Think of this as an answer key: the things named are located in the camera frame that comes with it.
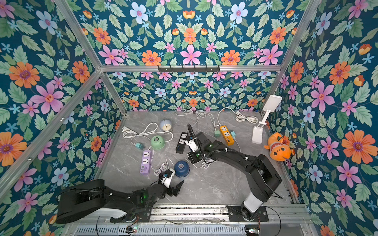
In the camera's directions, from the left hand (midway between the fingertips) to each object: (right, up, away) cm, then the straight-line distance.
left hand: (180, 177), depth 82 cm
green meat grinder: (-15, +19, +8) cm, 25 cm away
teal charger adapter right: (+35, +23, +20) cm, 46 cm away
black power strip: (-2, +15, +16) cm, 22 cm away
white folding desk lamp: (+53, +41, +4) cm, 67 cm away
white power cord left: (-27, +26, +25) cm, 45 cm away
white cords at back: (+1, +42, +38) cm, 56 cm away
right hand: (+7, +12, +3) cm, 15 cm away
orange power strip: (+31, +22, +21) cm, 43 cm away
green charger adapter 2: (+24, +23, +23) cm, 40 cm away
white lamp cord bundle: (+44, +36, +33) cm, 66 cm away
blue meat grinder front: (+1, +6, -4) cm, 7 cm away
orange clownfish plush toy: (+60, +14, +6) cm, 61 cm away
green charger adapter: (-29, +16, +14) cm, 36 cm away
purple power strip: (-23, +6, +8) cm, 25 cm away
